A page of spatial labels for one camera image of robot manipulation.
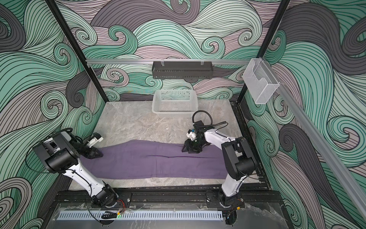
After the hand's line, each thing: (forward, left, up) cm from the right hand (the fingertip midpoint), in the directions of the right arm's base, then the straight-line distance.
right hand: (185, 152), depth 87 cm
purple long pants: (-4, +17, -1) cm, 18 cm away
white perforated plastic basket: (+45, +7, -3) cm, 46 cm away
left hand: (-1, +57, -2) cm, 57 cm away
